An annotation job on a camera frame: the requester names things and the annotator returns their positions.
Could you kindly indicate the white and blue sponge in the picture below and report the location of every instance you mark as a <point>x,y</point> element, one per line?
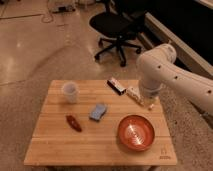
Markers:
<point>98,111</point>

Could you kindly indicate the black office chair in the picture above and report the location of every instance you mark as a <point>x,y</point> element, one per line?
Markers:
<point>121,21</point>

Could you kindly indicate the wooden table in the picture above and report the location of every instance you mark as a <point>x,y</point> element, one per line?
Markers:
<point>55,143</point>

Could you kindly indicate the dark red chili pepper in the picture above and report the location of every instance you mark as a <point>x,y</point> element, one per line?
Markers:
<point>73,123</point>

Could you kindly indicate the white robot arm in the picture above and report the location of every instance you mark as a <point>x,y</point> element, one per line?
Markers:
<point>156,67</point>

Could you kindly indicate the red ceramic bowl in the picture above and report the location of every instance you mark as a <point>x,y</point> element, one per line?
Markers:
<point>136,133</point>

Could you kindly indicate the power strip with cables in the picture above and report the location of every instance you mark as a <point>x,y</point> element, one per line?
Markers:
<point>56,7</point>

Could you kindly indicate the black and white box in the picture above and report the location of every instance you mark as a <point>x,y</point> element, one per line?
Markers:
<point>116,86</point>

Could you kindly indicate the translucent plastic cup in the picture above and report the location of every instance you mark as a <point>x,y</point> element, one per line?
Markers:
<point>70,91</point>

